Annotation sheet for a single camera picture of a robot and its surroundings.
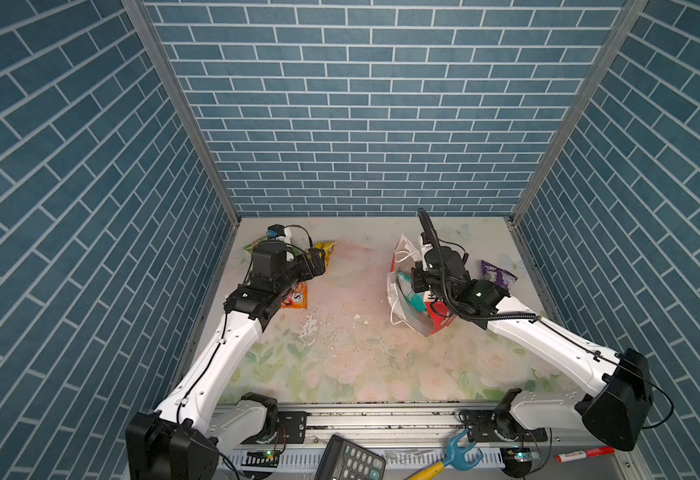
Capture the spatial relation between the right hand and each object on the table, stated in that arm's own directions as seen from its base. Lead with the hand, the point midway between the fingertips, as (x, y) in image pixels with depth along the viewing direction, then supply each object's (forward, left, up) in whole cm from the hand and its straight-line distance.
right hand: (413, 260), depth 79 cm
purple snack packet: (+11, -31, -20) cm, 38 cm away
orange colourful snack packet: (-3, +35, -19) cm, 40 cm away
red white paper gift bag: (-1, +2, +2) cm, 4 cm away
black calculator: (-43, +14, -21) cm, 50 cm away
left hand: (-2, +27, +2) cm, 27 cm away
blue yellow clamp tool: (-40, -13, -23) cm, 48 cm away
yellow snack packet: (+15, +27, -16) cm, 35 cm away
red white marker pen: (-37, -43, -23) cm, 61 cm away
